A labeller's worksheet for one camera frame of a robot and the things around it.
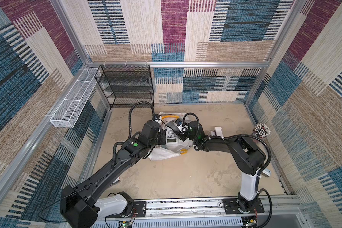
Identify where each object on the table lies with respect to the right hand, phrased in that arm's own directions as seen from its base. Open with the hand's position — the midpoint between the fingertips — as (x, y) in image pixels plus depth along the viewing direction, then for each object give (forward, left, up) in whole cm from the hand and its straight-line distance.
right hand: (178, 127), depth 96 cm
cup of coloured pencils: (-9, -47, +9) cm, 48 cm away
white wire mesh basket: (+7, +72, +9) cm, 73 cm away
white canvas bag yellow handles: (-10, +3, -6) cm, 12 cm away
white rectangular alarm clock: (-2, -27, -3) cm, 27 cm away
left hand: (-13, +8, +14) cm, 21 cm away
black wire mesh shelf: (+32, +40, +11) cm, 53 cm away
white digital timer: (-5, +5, -8) cm, 11 cm away
